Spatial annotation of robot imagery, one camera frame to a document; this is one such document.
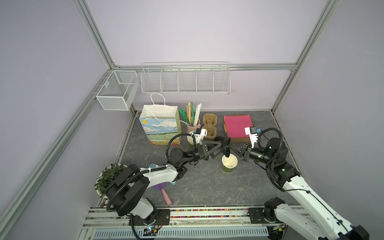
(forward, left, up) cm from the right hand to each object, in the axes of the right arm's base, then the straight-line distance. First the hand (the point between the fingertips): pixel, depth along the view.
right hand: (228, 147), depth 67 cm
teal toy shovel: (+4, +41, -27) cm, 49 cm away
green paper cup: (+5, -5, -28) cm, 29 cm away
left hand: (-4, +3, +3) cm, 6 cm away
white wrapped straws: (+36, +14, -11) cm, 40 cm away
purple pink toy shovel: (-9, +35, -28) cm, 46 cm away
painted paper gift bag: (+19, +35, -5) cm, 40 cm away
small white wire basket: (+45, +68, -3) cm, 82 cm away
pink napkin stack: (+34, -13, -26) cm, 45 cm away
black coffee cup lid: (-4, +2, +7) cm, 8 cm away
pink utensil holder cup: (+27, +17, -20) cm, 38 cm away
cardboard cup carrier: (+39, +5, -26) cm, 47 cm away
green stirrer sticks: (+32, +23, -12) cm, 41 cm away
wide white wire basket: (+52, +22, +2) cm, 56 cm away
